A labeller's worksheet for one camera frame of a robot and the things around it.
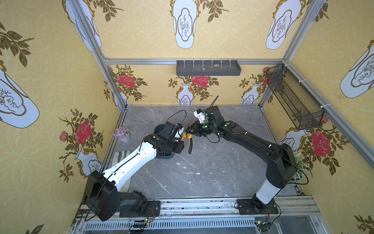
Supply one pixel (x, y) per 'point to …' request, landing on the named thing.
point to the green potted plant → (301, 165)
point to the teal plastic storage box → (166, 156)
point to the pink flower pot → (122, 133)
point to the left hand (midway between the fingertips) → (182, 145)
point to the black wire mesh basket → (297, 102)
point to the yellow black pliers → (190, 142)
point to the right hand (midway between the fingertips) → (185, 133)
